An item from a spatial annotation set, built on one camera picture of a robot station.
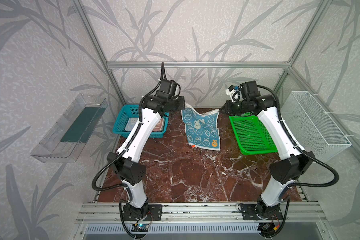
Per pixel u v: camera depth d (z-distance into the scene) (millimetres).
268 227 741
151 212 728
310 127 663
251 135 1045
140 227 709
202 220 722
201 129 1019
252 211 737
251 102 549
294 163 441
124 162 440
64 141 630
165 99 558
